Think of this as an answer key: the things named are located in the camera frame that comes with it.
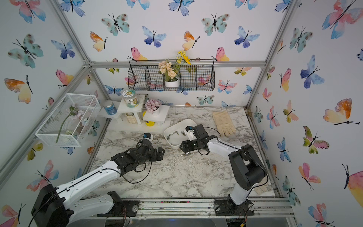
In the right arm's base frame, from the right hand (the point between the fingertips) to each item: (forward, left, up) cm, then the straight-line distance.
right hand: (185, 144), depth 90 cm
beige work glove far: (+23, -28, -7) cm, 37 cm away
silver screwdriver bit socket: (+14, +3, -7) cm, 16 cm away
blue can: (+16, +48, +14) cm, 53 cm away
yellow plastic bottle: (+17, +28, -2) cm, 33 cm away
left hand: (-7, +14, +5) cm, 17 cm away
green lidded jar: (+17, +33, +22) cm, 43 cm away
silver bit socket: (+10, +12, -6) cm, 17 cm away
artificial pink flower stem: (+3, +58, +24) cm, 63 cm away
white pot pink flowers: (+16, +20, +18) cm, 31 cm away
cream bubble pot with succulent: (+20, +41, 0) cm, 46 cm away
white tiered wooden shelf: (+19, +52, -5) cm, 55 cm away
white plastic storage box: (+13, +8, -8) cm, 17 cm away
